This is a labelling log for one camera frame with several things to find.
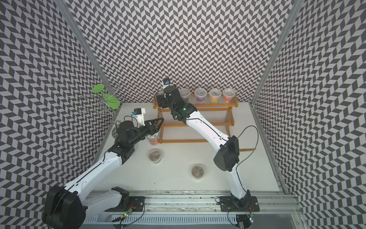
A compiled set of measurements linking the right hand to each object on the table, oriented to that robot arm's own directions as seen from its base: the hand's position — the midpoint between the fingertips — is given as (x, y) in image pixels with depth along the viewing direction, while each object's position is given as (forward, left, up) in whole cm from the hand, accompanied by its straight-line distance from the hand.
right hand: (166, 95), depth 79 cm
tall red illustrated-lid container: (-14, +10, -24) cm, 30 cm away
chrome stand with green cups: (-5, +35, 0) cm, 36 cm away
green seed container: (-24, +8, -27) cm, 37 cm away
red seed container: (-2, -34, +2) cm, 34 cm away
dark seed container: (-1, -19, +2) cm, 19 cm away
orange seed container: (-1, -27, +1) cm, 27 cm away
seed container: (-33, -17, -28) cm, 47 cm away
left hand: (-13, +2, -6) cm, 15 cm away
